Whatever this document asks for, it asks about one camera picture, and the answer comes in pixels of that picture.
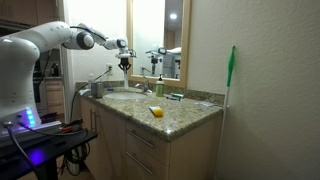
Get white sink basin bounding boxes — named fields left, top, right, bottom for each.
left=104, top=91, right=149, bottom=101

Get white wall outlet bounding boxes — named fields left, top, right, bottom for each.
left=105, top=63, right=114, bottom=76

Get black cable bundle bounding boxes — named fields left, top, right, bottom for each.
left=59, top=142, right=91, bottom=177

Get clear plastic package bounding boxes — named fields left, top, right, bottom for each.
left=194, top=101, right=222, bottom=109

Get metal cabinet door handle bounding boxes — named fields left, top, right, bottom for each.
left=88, top=108, right=95, bottom=132
left=94, top=111, right=101, bottom=134

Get chrome faucet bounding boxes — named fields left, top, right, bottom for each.
left=134, top=74, right=153, bottom=95

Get wooden kitchen cabinet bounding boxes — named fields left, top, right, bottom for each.
left=44, top=79, right=65, bottom=116

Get clear plastic bottle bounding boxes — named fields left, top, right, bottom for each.
left=87, top=73, right=96, bottom=90

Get green handled mop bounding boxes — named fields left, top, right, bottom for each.
left=212, top=45, right=237, bottom=178

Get white tube with yellow cap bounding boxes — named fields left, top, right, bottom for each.
left=148, top=105, right=165, bottom=118

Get black base cable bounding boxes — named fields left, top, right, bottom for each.
left=1, top=121, right=45, bottom=180
left=17, top=121, right=90, bottom=138

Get orange black clamp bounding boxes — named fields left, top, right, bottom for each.
left=59, top=118, right=84, bottom=134

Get black outlet cable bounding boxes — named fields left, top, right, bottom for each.
left=68, top=67, right=113, bottom=123

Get white and blue tube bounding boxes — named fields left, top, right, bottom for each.
left=123, top=71, right=130, bottom=90

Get aluminium base mount rails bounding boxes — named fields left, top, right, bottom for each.
left=0, top=120, right=63, bottom=143

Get black cart table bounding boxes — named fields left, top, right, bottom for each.
left=0, top=128, right=99, bottom=180

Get dark kettle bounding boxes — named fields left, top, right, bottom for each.
left=50, top=62, right=61, bottom=77

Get wooden vanity cabinet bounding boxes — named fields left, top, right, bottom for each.
left=79, top=96, right=224, bottom=180

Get stainless steel cup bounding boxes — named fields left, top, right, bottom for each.
left=90, top=81, right=105, bottom=100

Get green soap pump bottle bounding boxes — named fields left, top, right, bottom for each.
left=155, top=74, right=165, bottom=98

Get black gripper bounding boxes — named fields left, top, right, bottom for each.
left=116, top=52, right=133, bottom=75

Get wood framed mirror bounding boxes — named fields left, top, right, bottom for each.
left=125, top=0, right=192, bottom=90

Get green tube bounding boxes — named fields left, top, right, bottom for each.
left=170, top=92, right=185, bottom=100

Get dark razor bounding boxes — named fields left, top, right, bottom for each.
left=165, top=95, right=182, bottom=102

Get metal drawer handle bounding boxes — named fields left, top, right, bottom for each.
left=127, top=129, right=156, bottom=149
left=125, top=152, right=155, bottom=176

